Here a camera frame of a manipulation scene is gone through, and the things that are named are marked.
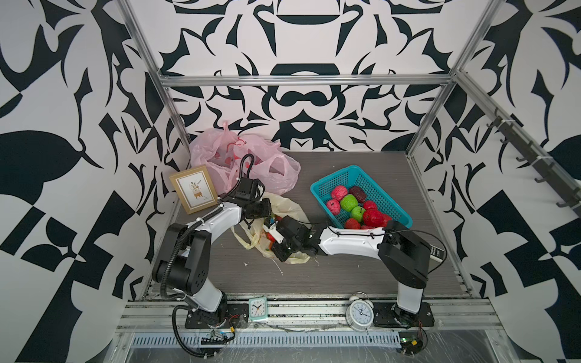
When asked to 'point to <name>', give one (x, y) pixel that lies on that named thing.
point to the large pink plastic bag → (215, 148)
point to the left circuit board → (212, 342)
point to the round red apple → (370, 205)
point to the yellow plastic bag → (298, 259)
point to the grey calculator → (436, 253)
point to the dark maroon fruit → (358, 193)
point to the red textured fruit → (372, 218)
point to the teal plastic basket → (352, 176)
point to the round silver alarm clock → (359, 311)
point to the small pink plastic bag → (278, 171)
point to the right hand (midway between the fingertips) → (269, 246)
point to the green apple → (349, 202)
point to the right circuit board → (411, 342)
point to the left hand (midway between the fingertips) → (269, 205)
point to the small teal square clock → (258, 308)
